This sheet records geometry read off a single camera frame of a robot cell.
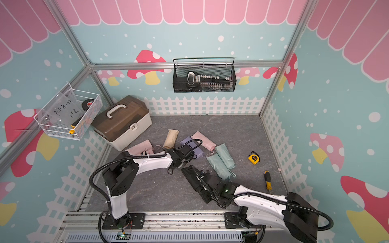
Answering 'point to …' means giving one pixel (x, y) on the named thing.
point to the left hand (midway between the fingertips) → (176, 161)
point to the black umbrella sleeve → (202, 184)
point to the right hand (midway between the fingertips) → (202, 192)
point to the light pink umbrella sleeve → (141, 148)
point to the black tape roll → (86, 104)
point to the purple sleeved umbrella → (188, 140)
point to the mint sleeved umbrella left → (223, 172)
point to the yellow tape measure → (254, 158)
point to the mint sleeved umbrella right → (223, 153)
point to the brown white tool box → (120, 123)
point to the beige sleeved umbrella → (170, 139)
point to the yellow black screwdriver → (268, 180)
